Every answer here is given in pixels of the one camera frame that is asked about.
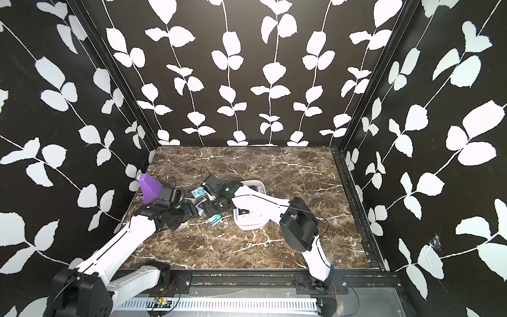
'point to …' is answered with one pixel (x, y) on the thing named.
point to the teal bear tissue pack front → (215, 219)
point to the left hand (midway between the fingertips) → (193, 211)
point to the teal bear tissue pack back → (199, 193)
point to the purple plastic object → (151, 188)
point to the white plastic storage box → (246, 220)
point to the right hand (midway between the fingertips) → (208, 208)
